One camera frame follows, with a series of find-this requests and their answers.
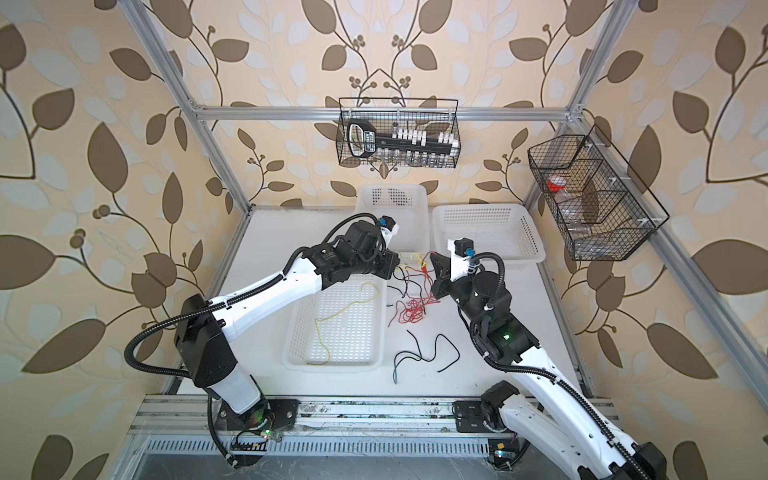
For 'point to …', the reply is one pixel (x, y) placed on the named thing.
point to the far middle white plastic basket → (407, 204)
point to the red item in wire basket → (556, 183)
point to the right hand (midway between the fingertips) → (436, 257)
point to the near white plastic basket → (342, 328)
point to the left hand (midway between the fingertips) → (402, 257)
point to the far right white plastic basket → (504, 229)
